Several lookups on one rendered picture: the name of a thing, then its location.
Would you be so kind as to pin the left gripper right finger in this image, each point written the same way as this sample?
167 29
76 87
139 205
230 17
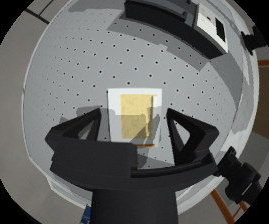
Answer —
202 135

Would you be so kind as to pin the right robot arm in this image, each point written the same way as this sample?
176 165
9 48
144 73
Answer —
252 42

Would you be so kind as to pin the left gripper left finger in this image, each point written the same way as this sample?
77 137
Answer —
72 127

